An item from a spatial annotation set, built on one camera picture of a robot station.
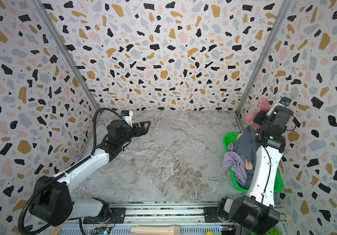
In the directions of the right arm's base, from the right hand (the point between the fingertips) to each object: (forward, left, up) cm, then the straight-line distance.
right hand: (265, 106), depth 67 cm
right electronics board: (-44, +15, -42) cm, 62 cm away
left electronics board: (-45, +76, -40) cm, 97 cm away
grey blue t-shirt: (-2, -2, -31) cm, 31 cm away
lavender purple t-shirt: (-12, +6, -32) cm, 35 cm away
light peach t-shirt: (-15, 0, -32) cm, 35 cm away
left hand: (+2, +58, -13) cm, 60 cm away
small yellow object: (-45, +25, -35) cm, 62 cm away
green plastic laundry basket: (+6, +4, -35) cm, 36 cm away
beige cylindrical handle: (-45, +49, -37) cm, 76 cm away
